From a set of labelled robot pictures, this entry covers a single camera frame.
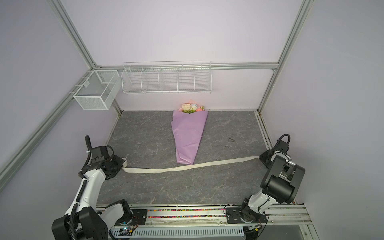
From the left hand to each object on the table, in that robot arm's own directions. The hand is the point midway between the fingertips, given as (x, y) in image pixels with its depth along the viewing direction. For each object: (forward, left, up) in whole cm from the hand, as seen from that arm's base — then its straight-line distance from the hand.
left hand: (123, 164), depth 84 cm
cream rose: (+46, -36, -2) cm, 59 cm away
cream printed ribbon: (-1, -9, -7) cm, 11 cm away
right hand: (0, -85, -8) cm, 85 cm away
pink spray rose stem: (+46, -48, -5) cm, 67 cm away
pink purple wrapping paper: (+26, -37, -5) cm, 45 cm away
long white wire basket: (+54, -25, +20) cm, 62 cm away
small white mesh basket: (+44, +19, +18) cm, 51 cm away
